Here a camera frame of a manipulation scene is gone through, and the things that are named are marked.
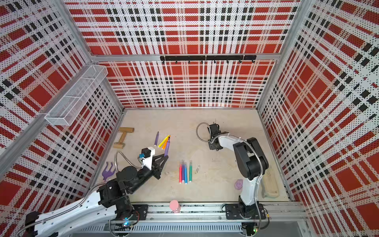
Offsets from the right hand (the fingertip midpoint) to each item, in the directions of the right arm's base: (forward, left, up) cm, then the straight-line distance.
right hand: (218, 144), depth 99 cm
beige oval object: (-30, -25, +3) cm, 39 cm away
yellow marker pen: (+3, +38, 0) cm, 38 cm away
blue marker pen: (-20, +21, 0) cm, 29 cm away
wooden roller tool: (0, +67, 0) cm, 67 cm away
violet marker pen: (-17, +28, +27) cm, 42 cm away
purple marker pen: (+4, +43, 0) cm, 43 cm away
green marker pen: (-19, +18, -1) cm, 26 cm away
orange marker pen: (+1, +37, -1) cm, 37 cm away
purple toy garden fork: (-20, +68, 0) cm, 71 cm away
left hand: (-19, +28, +22) cm, 40 cm away
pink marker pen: (-21, +24, +1) cm, 32 cm away
